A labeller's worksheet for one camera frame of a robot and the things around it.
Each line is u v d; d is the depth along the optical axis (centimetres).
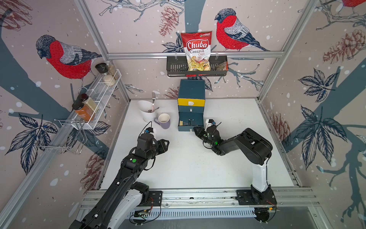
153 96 104
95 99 71
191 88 98
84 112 64
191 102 92
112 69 85
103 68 78
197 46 81
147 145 58
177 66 95
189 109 100
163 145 72
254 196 66
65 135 58
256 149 53
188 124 103
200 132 86
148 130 71
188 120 106
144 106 103
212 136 74
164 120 98
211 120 90
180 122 104
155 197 73
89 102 67
